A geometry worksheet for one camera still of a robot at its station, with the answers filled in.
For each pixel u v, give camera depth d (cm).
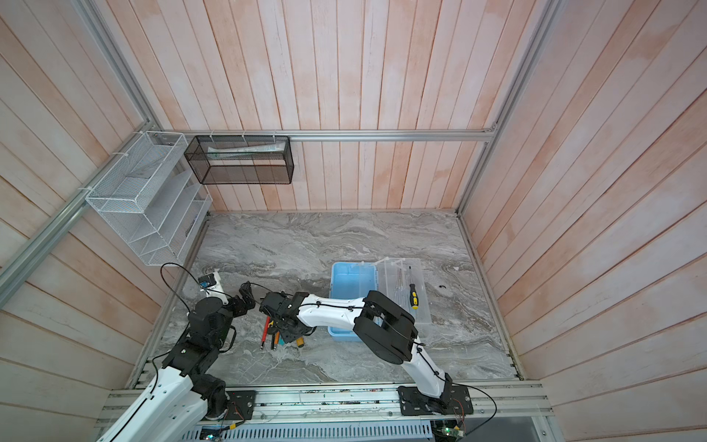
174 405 51
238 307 71
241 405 74
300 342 83
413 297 81
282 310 68
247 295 73
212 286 67
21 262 53
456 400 73
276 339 85
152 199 73
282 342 81
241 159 104
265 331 87
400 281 86
